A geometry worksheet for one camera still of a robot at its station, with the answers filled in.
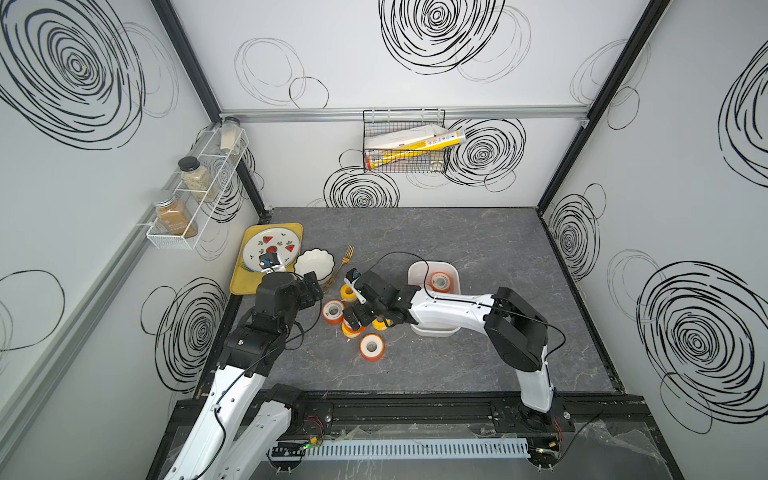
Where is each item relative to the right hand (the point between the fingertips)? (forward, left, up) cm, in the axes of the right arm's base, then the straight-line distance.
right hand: (355, 307), depth 86 cm
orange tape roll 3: (+12, -26, -5) cm, 29 cm away
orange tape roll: (+1, +8, -5) cm, 9 cm away
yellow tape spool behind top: (+6, +4, -4) cm, 8 cm away
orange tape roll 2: (-6, +2, -4) cm, 8 cm away
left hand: (-1, +12, +17) cm, 21 cm away
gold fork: (+21, +7, -7) cm, 23 cm away
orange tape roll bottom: (-10, -5, -6) cm, 12 cm away
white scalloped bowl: (+19, +15, -5) cm, 25 cm away
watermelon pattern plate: (+28, +35, -5) cm, 45 cm away
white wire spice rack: (+38, +46, +21) cm, 63 cm away
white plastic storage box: (+15, -19, -5) cm, 25 cm away
